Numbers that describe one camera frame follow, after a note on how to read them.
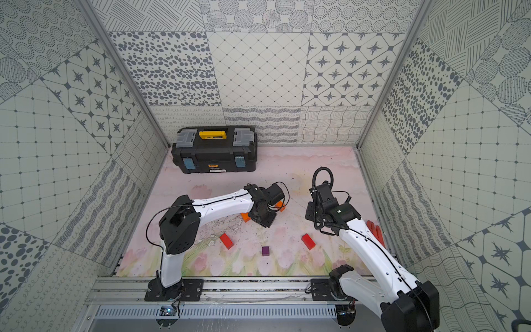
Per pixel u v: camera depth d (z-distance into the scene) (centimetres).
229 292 75
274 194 71
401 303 37
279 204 74
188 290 73
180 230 48
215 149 95
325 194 60
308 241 85
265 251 82
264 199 65
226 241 84
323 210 59
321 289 75
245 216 90
